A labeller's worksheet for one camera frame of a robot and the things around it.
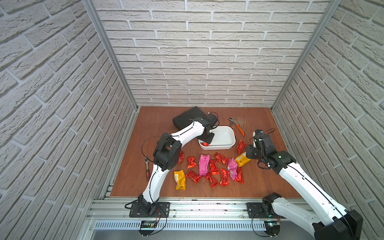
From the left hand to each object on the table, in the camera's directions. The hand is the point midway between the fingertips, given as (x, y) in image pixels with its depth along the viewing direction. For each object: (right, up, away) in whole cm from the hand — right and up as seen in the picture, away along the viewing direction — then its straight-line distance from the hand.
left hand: (209, 137), depth 95 cm
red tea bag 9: (-3, -4, -1) cm, 5 cm away
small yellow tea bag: (+19, -13, -8) cm, 24 cm away
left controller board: (-33, -41, -24) cm, 58 cm away
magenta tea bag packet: (-4, -12, -10) cm, 17 cm away
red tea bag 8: (+21, -6, 0) cm, 21 cm away
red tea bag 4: (-12, -13, -6) cm, 19 cm away
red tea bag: (+1, -23, -15) cm, 27 cm away
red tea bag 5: (+1, -17, -9) cm, 19 cm away
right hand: (+22, -4, -15) cm, 27 cm away
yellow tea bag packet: (-18, -20, -16) cm, 31 cm away
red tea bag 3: (-18, -12, -3) cm, 22 cm away
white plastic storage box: (+10, -1, +6) cm, 12 cm away
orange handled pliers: (+19, +10, +15) cm, 26 cm away
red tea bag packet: (-10, -20, -13) cm, 26 cm away
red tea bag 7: (+7, -12, -5) cm, 15 cm away
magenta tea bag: (+13, -17, -10) cm, 23 cm away
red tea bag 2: (+8, -23, -12) cm, 27 cm away
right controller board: (+28, -40, -26) cm, 55 cm away
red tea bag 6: (+16, -21, -12) cm, 29 cm away
